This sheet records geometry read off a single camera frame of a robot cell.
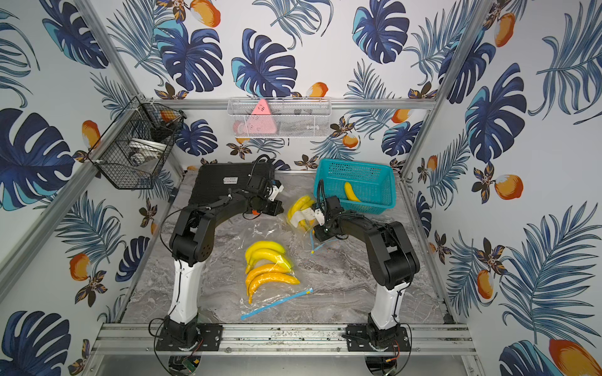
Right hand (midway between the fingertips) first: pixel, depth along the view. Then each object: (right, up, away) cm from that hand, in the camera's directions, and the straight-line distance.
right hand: (322, 231), depth 99 cm
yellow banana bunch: (-8, +12, +1) cm, 15 cm away
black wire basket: (-69, +31, -15) cm, 77 cm away
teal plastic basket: (+22, +19, +17) cm, 34 cm away
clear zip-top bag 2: (-20, -20, -17) cm, 33 cm away
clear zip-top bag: (-8, +7, -5) cm, 12 cm away
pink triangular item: (-24, +44, -9) cm, 51 cm away
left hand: (-17, +11, +2) cm, 20 cm away
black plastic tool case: (-50, +22, +12) cm, 56 cm away
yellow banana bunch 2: (-21, -6, -13) cm, 25 cm away
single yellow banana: (+14, +17, +12) cm, 25 cm away
